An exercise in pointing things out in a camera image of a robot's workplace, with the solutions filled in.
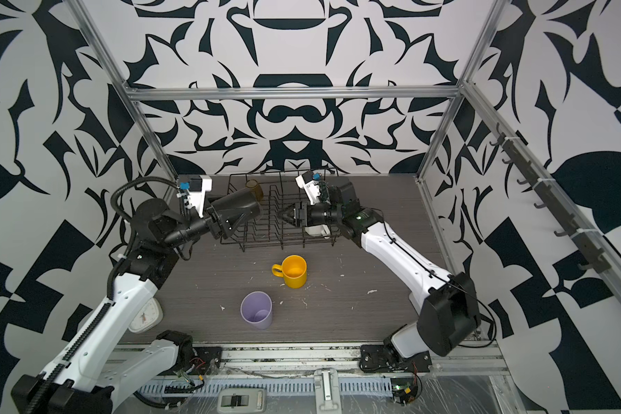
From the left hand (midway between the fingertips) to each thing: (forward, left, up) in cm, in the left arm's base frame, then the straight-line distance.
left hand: (242, 198), depth 64 cm
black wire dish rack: (+11, -3, -32) cm, 34 cm away
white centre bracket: (-37, -20, -35) cm, 55 cm away
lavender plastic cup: (-15, +1, -35) cm, 38 cm away
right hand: (+1, -9, -8) cm, 12 cm away
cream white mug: (+11, -20, -33) cm, 40 cm away
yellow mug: (-2, -11, -36) cm, 38 cm away
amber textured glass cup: (+30, +4, -29) cm, 42 cm away
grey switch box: (-38, +2, -34) cm, 51 cm away
